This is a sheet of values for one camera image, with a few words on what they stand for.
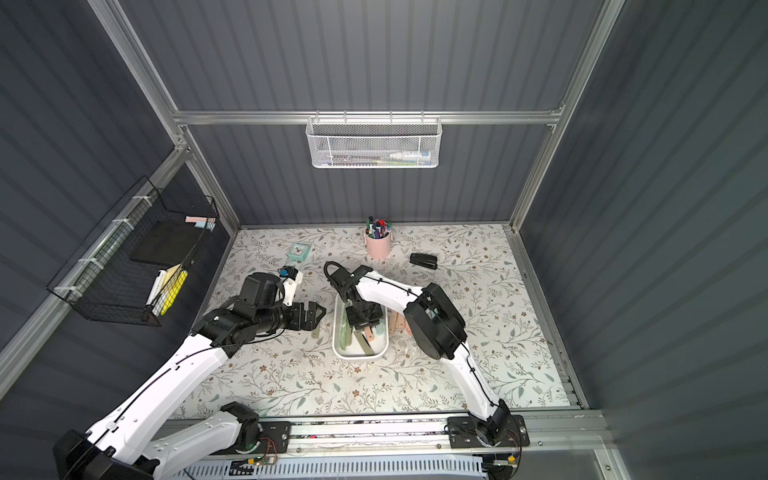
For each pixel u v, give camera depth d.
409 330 0.58
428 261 1.08
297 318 0.67
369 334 0.91
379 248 1.08
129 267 0.72
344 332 0.91
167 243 0.79
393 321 0.93
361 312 0.81
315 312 0.69
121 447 0.38
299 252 1.09
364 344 0.89
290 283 0.69
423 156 0.89
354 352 0.87
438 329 0.56
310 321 0.68
